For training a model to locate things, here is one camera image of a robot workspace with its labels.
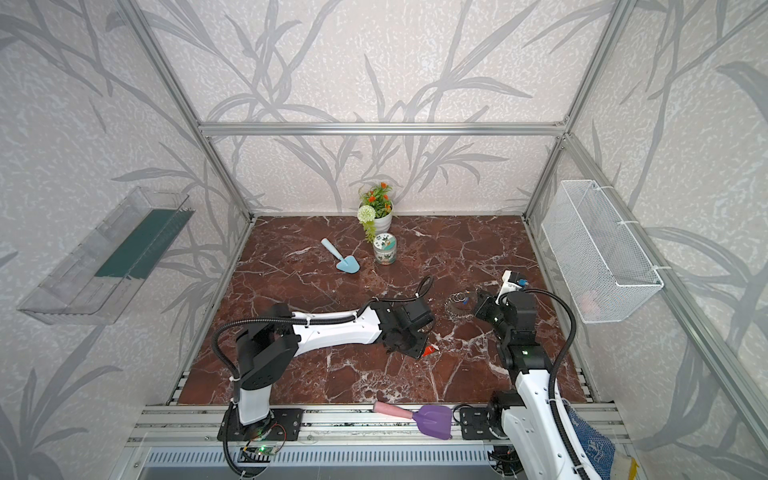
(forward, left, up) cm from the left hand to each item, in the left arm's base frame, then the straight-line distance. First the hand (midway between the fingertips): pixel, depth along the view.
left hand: (424, 343), depth 83 cm
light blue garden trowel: (+30, +26, -5) cm, 40 cm away
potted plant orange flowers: (+44, +16, +8) cm, 47 cm away
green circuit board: (-25, +42, -6) cm, 49 cm away
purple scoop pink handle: (-18, -2, -3) cm, 19 cm away
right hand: (+13, -15, +13) cm, 23 cm away
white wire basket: (+6, -36, +31) cm, 48 cm away
